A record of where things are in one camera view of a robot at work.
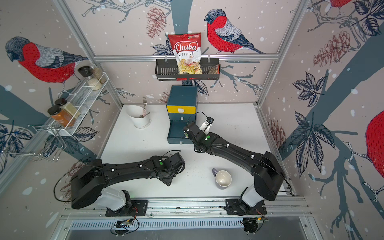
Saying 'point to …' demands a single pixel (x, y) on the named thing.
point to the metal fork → (144, 100)
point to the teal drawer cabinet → (182, 102)
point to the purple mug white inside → (223, 179)
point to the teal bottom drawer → (176, 134)
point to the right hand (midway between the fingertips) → (194, 130)
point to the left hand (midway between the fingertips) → (182, 170)
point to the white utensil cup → (139, 115)
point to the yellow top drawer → (181, 109)
